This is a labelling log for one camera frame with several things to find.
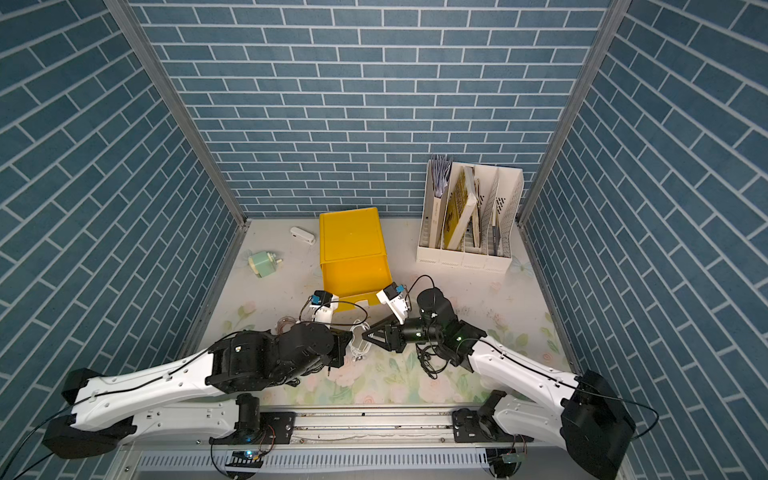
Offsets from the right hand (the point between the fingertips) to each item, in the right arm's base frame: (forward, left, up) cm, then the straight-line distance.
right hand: (370, 337), depth 70 cm
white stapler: (+45, +34, -15) cm, 59 cm away
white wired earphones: (-2, +2, +1) cm, 3 cm away
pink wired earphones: (+10, +30, -18) cm, 36 cm away
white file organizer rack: (+48, -36, -17) cm, 62 cm away
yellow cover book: (+50, -24, 0) cm, 55 cm away
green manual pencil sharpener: (+28, +41, -12) cm, 51 cm away
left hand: (-3, +1, +3) cm, 5 cm away
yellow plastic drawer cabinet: (+22, +8, +2) cm, 23 cm away
